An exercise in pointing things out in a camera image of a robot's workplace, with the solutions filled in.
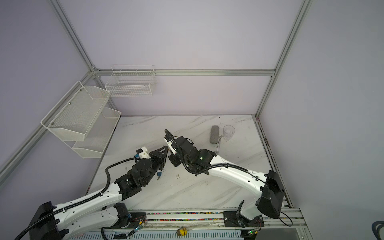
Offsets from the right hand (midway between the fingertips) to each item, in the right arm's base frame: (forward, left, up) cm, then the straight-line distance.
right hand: (168, 150), depth 72 cm
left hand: (+1, -1, -1) cm, 2 cm away
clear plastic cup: (+30, -36, -22) cm, 52 cm away
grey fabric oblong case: (+28, -26, -22) cm, 44 cm away
